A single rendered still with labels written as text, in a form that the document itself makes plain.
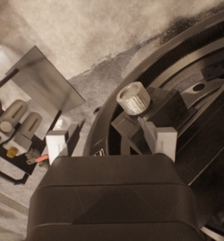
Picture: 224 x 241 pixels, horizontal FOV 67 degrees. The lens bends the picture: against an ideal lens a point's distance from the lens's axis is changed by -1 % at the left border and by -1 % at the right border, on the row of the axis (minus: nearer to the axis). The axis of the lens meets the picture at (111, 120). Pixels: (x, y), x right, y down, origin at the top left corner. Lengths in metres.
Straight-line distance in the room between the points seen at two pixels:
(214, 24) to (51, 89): 0.90
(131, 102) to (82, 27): 0.74
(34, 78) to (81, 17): 0.46
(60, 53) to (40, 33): 0.13
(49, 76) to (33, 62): 0.11
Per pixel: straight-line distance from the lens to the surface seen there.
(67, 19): 0.95
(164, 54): 0.58
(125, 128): 0.26
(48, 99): 1.19
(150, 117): 0.23
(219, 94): 0.31
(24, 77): 1.18
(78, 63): 1.00
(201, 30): 0.60
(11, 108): 0.91
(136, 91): 0.24
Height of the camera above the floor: 0.89
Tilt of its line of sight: 48 degrees down
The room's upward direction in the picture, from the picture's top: 171 degrees counter-clockwise
